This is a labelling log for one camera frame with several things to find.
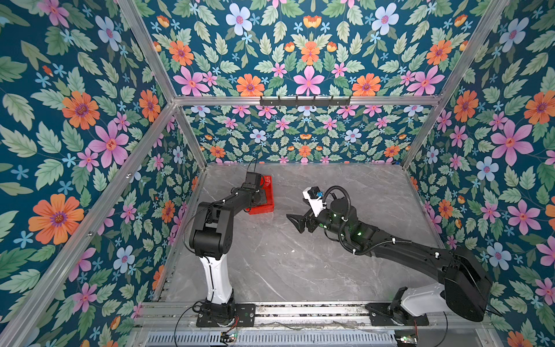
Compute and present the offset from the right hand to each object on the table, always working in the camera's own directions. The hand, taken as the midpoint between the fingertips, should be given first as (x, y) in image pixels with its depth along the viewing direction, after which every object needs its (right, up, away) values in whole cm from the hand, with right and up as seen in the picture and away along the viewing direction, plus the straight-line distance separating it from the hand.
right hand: (301, 201), depth 75 cm
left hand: (-18, +1, +27) cm, 33 cm away
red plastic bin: (-17, +6, +37) cm, 41 cm away
